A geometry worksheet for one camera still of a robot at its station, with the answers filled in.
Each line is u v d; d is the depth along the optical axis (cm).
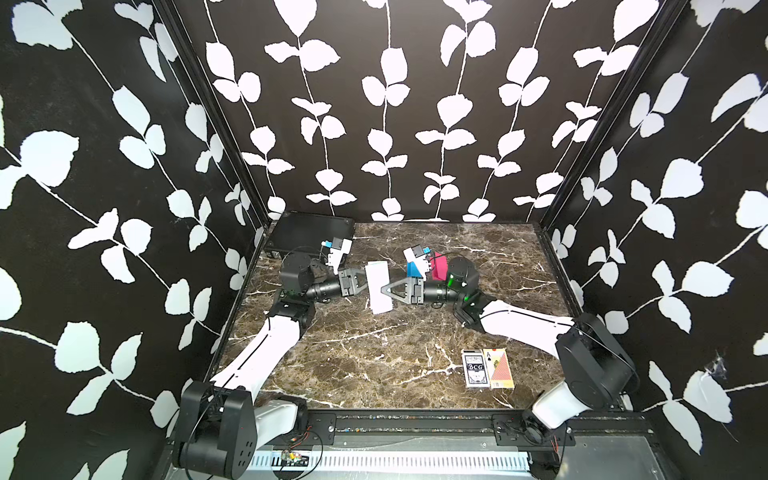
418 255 71
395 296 69
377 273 69
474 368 83
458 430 75
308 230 122
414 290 67
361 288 69
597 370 45
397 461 70
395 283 69
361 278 69
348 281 67
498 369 84
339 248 69
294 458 71
